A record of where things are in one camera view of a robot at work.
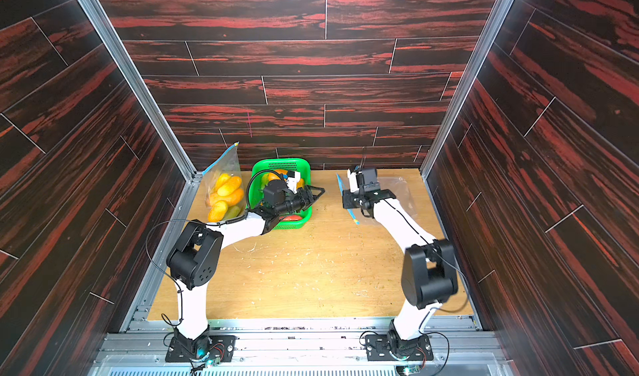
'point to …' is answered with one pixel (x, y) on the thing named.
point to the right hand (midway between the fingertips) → (353, 195)
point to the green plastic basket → (257, 194)
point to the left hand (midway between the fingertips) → (325, 195)
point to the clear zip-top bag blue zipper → (225, 192)
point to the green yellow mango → (231, 212)
